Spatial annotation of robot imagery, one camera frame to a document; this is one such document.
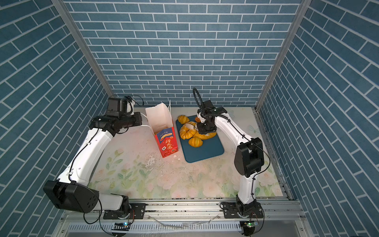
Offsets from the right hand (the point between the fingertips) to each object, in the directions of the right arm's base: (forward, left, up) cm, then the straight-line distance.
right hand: (200, 129), depth 89 cm
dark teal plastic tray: (-4, -7, -15) cm, 17 cm away
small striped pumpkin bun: (-4, +3, -8) cm, 10 cm away
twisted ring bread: (+2, +10, -8) cm, 13 cm away
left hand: (-5, +31, +14) cm, 35 cm away
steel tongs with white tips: (+5, +7, -4) cm, 9 cm away
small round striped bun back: (+16, +14, -10) cm, 23 cm away
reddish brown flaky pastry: (+18, +4, -12) cm, 22 cm away
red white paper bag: (+6, +27, -3) cm, 28 cm away
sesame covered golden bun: (+2, -3, -10) cm, 11 cm away
